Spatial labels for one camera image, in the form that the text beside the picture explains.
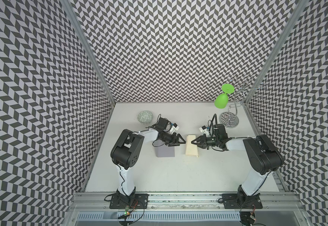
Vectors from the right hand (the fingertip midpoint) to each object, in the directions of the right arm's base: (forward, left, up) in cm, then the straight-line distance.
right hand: (192, 144), depth 88 cm
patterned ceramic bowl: (+26, +34, -4) cm, 43 cm away
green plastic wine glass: (+21, -19, +18) cm, 33 cm away
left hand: (+1, +7, -1) cm, 7 cm away
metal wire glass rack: (+22, -31, +25) cm, 45 cm away
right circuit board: (-37, -23, -4) cm, 44 cm away
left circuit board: (-36, +35, 0) cm, 50 cm away
